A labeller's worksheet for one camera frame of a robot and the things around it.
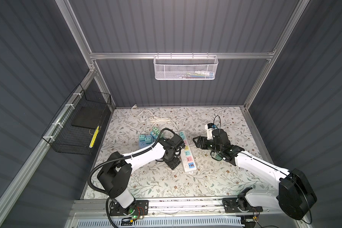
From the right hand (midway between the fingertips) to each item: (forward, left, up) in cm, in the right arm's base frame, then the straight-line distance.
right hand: (198, 140), depth 84 cm
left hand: (-10, +16, -9) cm, 21 cm away
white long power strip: (-5, +7, -11) cm, 14 cm away
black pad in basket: (+4, +60, +18) cm, 62 cm away
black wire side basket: (-3, +67, +15) cm, 69 cm away
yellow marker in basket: (-7, +54, +15) cm, 56 cm away
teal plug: (+6, +36, -7) cm, 37 cm away
